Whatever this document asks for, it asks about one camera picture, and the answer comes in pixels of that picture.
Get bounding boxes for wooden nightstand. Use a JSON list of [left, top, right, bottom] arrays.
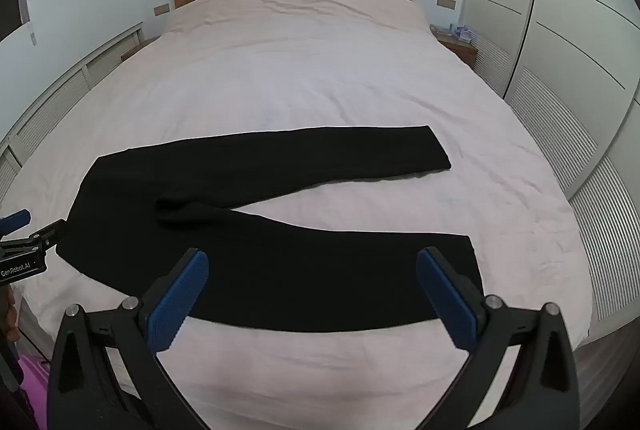
[[120, 38, 158, 61], [434, 30, 479, 70]]

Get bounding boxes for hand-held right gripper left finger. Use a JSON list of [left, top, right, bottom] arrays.
[[47, 247, 211, 430]]

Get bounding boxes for black pants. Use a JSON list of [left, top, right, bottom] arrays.
[[55, 125, 488, 333]]

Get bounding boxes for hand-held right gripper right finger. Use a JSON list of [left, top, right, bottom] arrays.
[[416, 247, 581, 430]]

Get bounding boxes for white louvred panel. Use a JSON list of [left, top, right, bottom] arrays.
[[475, 35, 640, 346]]

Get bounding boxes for person's left hand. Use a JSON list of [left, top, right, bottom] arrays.
[[0, 285, 22, 343]]

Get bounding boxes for bed with pink sheet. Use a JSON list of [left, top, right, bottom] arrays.
[[0, 0, 596, 430]]

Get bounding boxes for pink plastic object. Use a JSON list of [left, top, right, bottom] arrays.
[[17, 352, 53, 430]]

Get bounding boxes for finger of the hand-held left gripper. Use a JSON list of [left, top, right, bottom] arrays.
[[0, 219, 67, 263], [0, 209, 32, 236]]

